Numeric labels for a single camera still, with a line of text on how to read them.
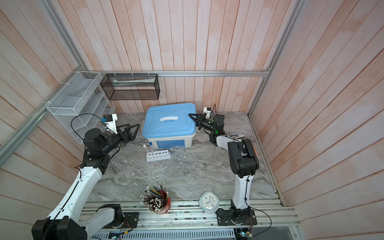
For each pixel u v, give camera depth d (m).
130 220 0.73
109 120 0.62
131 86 1.06
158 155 0.93
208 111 0.88
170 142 0.93
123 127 0.73
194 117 0.86
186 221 0.74
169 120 0.88
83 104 0.74
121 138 0.65
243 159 0.55
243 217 0.68
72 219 0.40
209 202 0.77
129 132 0.65
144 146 0.84
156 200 0.63
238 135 1.05
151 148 0.89
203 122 0.82
